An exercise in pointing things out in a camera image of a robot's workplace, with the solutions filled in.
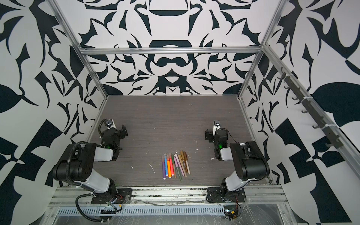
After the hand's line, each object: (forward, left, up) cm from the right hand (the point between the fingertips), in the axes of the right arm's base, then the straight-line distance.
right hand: (215, 127), depth 96 cm
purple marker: (-25, +33, -4) cm, 42 cm away
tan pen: (-23, +22, -4) cm, 33 cm away
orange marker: (-24, +30, -4) cm, 39 cm away
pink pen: (-23, +24, -4) cm, 33 cm away
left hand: (0, +67, +4) cm, 67 cm away
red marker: (-23, +29, -4) cm, 37 cm away
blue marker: (-17, +33, -4) cm, 38 cm away
